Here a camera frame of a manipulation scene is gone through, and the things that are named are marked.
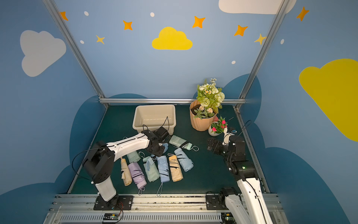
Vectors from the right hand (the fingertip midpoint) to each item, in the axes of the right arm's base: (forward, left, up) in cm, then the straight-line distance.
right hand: (216, 139), depth 75 cm
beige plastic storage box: (+31, +46, -21) cm, 59 cm away
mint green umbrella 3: (-5, +50, -18) cm, 53 cm away
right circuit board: (-33, -8, -25) cm, 42 cm away
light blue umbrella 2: (-6, +16, -19) cm, 26 cm away
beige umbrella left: (-16, +51, -17) cm, 56 cm away
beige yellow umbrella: (-13, +21, -18) cm, 31 cm away
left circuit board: (-36, +54, -23) cm, 69 cm away
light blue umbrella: (+4, +30, -17) cm, 34 cm away
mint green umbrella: (+8, +21, -19) cm, 30 cm away
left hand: (0, +34, -17) cm, 38 cm away
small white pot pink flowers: (+15, -4, -10) cm, 19 cm away
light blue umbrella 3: (-12, +29, -19) cm, 37 cm away
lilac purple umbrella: (-17, +44, -18) cm, 50 cm away
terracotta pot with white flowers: (+26, +6, -5) cm, 27 cm away
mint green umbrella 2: (-12, +37, -19) cm, 43 cm away
